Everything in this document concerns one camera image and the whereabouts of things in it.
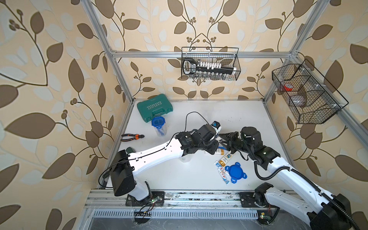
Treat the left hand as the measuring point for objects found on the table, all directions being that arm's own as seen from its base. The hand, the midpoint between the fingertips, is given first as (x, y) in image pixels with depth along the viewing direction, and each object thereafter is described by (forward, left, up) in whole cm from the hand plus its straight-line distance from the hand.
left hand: (216, 142), depth 73 cm
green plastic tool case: (+41, +39, -17) cm, 59 cm away
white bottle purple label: (+5, -6, -19) cm, 21 cm away
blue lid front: (-9, -14, -20) cm, 26 cm away
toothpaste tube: (-6, -5, -20) cm, 22 cm away
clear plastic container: (+16, +33, -16) cm, 40 cm away
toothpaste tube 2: (-10, -7, -21) cm, 24 cm away
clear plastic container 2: (-2, +16, -17) cm, 23 cm away
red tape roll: (+28, -42, +13) cm, 53 cm away
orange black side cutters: (+15, +51, -21) cm, 57 cm away
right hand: (+4, -1, -1) cm, 4 cm away
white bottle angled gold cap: (-1, -9, -19) cm, 21 cm away
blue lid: (+20, +35, -10) cm, 42 cm away
